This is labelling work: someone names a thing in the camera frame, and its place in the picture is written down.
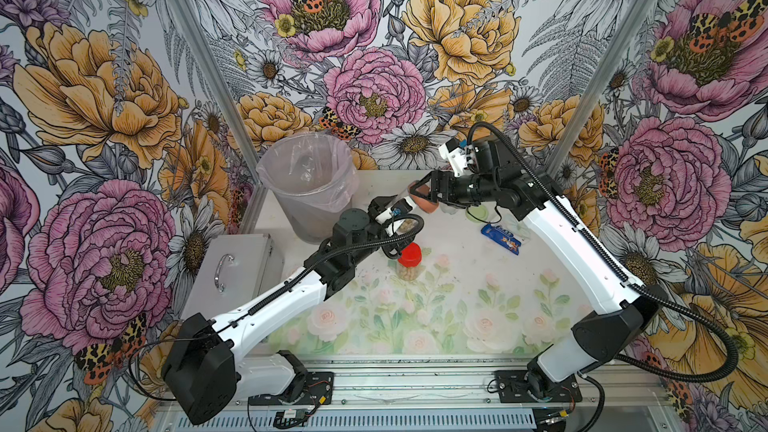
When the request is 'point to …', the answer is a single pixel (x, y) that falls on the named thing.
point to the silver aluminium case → (234, 272)
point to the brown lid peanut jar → (409, 226)
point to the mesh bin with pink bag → (312, 177)
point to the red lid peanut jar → (409, 260)
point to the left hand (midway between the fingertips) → (404, 214)
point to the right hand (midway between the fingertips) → (421, 200)
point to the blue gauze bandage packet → (503, 237)
